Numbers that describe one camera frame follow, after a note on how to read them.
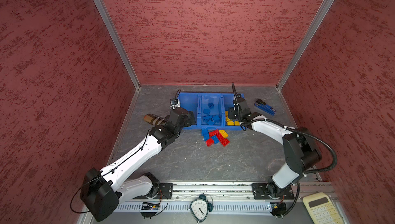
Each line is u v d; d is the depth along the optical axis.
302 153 0.46
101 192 0.38
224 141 0.90
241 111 0.71
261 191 0.74
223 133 0.94
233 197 0.74
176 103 0.69
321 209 0.68
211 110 1.06
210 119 0.98
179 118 0.56
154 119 0.96
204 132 0.92
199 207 0.67
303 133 0.46
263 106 1.05
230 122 0.96
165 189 0.74
